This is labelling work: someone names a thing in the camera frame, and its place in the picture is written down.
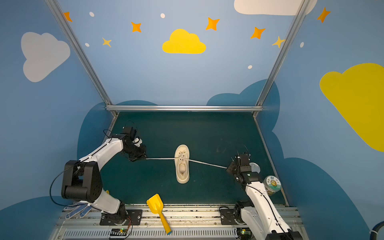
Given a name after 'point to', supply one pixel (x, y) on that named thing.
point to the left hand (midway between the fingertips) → (146, 156)
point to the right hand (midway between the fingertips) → (234, 165)
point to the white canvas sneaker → (182, 166)
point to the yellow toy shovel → (155, 205)
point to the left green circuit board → (118, 232)
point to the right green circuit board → (244, 233)
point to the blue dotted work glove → (72, 209)
